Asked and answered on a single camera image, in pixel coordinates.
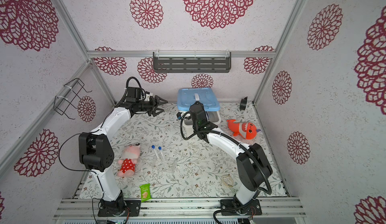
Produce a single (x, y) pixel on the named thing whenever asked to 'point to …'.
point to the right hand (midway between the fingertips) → (202, 98)
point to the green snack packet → (145, 192)
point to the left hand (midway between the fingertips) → (166, 106)
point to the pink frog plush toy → (131, 153)
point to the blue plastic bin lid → (186, 96)
